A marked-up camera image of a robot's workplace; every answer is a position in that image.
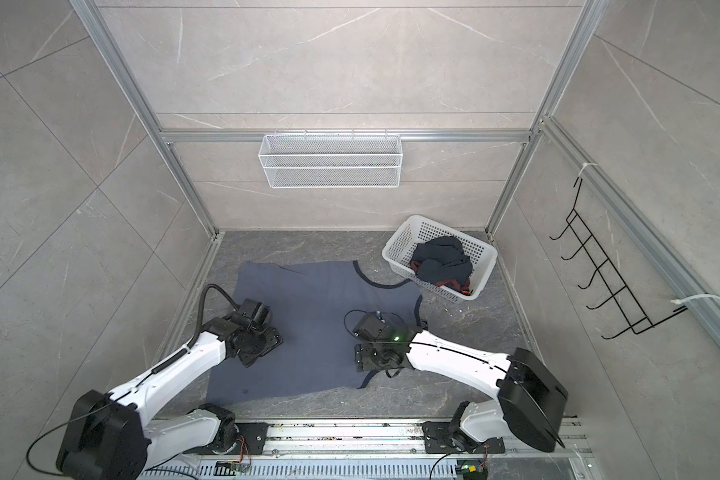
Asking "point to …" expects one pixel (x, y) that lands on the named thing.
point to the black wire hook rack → (638, 322)
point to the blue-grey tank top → (315, 306)
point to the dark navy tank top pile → (441, 258)
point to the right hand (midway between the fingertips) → (368, 358)
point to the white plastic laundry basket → (397, 253)
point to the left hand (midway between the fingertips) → (274, 337)
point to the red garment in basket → (462, 284)
